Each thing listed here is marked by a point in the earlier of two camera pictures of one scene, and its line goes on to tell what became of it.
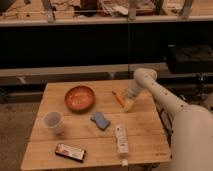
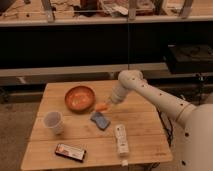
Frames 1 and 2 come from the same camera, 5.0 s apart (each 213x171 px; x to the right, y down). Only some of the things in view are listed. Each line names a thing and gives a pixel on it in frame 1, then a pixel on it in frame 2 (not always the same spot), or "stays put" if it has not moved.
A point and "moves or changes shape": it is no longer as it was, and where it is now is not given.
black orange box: (74, 152) stays put
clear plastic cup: (55, 121) stays put
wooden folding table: (84, 124) stays put
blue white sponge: (99, 119) stays put
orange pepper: (120, 98) moves or changes shape
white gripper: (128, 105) to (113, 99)
